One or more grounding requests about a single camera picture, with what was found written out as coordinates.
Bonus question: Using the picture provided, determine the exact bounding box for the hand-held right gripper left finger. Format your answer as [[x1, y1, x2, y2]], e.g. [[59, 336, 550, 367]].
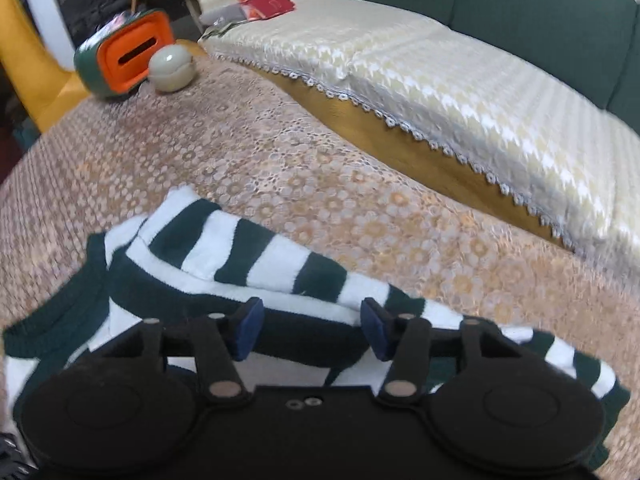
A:
[[134, 297, 266, 409]]

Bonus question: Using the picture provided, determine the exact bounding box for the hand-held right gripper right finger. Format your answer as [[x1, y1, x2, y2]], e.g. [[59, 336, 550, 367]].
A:
[[360, 297, 507, 407]]

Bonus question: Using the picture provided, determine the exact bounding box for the green and white striped sweater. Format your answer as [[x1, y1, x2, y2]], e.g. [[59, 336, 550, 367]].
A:
[[2, 185, 632, 472]]

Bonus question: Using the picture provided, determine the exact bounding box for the green sofa with beige cover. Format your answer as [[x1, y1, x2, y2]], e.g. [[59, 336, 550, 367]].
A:
[[185, 0, 640, 267]]

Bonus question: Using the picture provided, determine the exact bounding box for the beige round jar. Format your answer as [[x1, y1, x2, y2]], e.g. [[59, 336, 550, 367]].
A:
[[149, 44, 197, 93]]

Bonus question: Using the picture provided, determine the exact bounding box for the green and orange tissue box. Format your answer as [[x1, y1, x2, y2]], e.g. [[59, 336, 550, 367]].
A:
[[73, 8, 176, 101]]

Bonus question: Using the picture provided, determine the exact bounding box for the grey plastic packet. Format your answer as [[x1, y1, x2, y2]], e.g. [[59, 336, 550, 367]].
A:
[[199, 4, 247, 29]]

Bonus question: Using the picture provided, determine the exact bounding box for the red packet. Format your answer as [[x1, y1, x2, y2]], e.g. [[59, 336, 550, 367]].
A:
[[237, 0, 296, 22]]

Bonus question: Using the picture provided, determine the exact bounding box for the yellow chair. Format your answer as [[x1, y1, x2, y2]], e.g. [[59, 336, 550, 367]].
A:
[[0, 0, 92, 133]]

